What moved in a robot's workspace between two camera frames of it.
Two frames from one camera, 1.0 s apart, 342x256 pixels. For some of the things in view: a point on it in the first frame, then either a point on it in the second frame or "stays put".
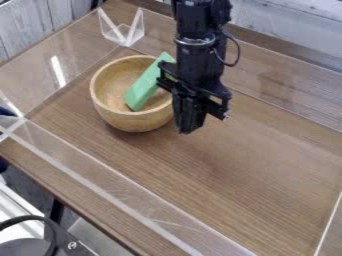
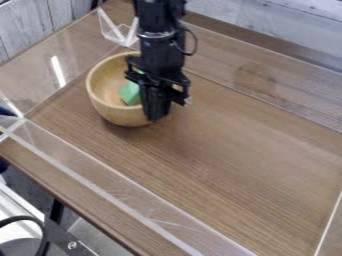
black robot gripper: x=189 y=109 -> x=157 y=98
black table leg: x=57 y=211 stays put
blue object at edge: x=5 y=111 stays put
